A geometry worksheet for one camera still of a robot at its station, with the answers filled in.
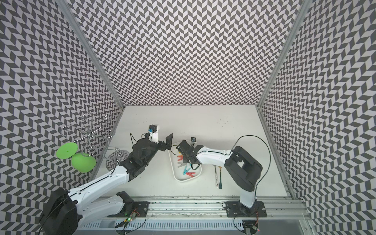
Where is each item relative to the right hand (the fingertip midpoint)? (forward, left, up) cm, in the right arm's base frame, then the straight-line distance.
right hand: (189, 159), depth 90 cm
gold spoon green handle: (-14, -18, -1) cm, 23 cm away
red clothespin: (+2, +5, 0) cm, 6 cm away
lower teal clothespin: (-7, +2, 0) cm, 7 cm away
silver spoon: (-15, -16, -1) cm, 21 cm away
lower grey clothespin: (-3, +4, 0) cm, 5 cm away
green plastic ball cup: (-12, +46, +25) cm, 53 cm away
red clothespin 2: (-9, 0, 0) cm, 9 cm away
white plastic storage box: (-8, +4, 0) cm, 9 cm away
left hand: (+7, +13, +19) cm, 24 cm away
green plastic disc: (-10, +48, +33) cm, 59 cm away
